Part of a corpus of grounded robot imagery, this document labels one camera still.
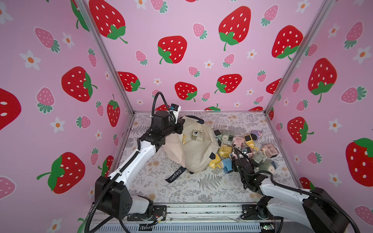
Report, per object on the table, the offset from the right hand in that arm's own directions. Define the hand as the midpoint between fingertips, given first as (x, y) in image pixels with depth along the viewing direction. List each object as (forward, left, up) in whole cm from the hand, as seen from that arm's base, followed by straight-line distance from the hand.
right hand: (238, 159), depth 88 cm
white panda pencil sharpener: (+17, +26, -1) cm, 31 cm away
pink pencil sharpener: (+14, -2, 0) cm, 14 cm away
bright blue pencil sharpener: (-4, +7, 0) cm, 8 cm away
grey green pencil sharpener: (+17, +5, -1) cm, 18 cm away
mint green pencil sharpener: (+17, +12, +2) cm, 21 cm away
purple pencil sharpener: (+19, -14, +1) cm, 24 cm away
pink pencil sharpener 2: (+8, -22, -1) cm, 23 cm away
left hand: (+10, +33, +23) cm, 41 cm away
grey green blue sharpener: (-2, -17, -1) cm, 18 cm away
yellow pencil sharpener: (+6, +7, -1) cm, 9 cm away
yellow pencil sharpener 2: (+13, -10, -1) cm, 16 cm away
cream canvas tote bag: (+8, +30, -4) cm, 31 cm away
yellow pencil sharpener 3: (-2, +14, -1) cm, 14 cm away
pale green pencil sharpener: (+3, -13, -1) cm, 14 cm away
